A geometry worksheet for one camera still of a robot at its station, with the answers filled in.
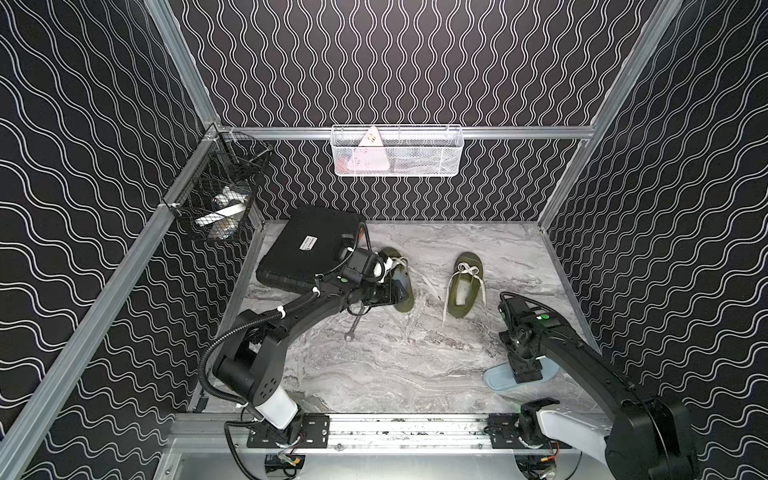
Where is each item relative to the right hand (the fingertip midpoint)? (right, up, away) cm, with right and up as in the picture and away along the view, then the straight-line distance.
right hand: (508, 354), depth 83 cm
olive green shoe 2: (-8, +17, +17) cm, 26 cm away
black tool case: (-61, +30, +20) cm, 71 cm away
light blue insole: (-2, -7, 0) cm, 7 cm away
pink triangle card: (-39, +58, +6) cm, 70 cm away
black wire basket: (-87, +48, +9) cm, 99 cm away
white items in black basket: (-74, +40, -8) cm, 84 cm away
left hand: (-29, +17, +1) cm, 34 cm away
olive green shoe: (-30, +23, +14) cm, 40 cm away
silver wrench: (-45, +3, +7) cm, 46 cm away
